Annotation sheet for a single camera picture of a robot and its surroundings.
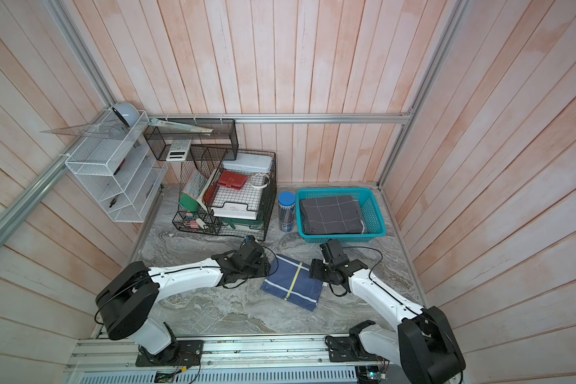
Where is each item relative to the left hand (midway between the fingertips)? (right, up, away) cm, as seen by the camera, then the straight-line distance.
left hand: (263, 270), depth 88 cm
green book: (-34, +26, +15) cm, 45 cm away
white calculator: (-36, +47, +8) cm, 60 cm away
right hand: (+20, +1, 0) cm, 20 cm away
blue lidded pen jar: (+9, +23, +2) cm, 24 cm away
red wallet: (-12, +34, +3) cm, 37 cm away
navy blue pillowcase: (+10, -4, +1) cm, 10 cm away
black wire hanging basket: (-21, +53, +19) cm, 60 cm away
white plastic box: (-7, +42, +8) cm, 44 cm away
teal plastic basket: (+46, +16, +8) cm, 49 cm away
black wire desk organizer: (-12, +27, 0) cm, 30 cm away
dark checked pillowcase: (+28, +20, +12) cm, 37 cm away
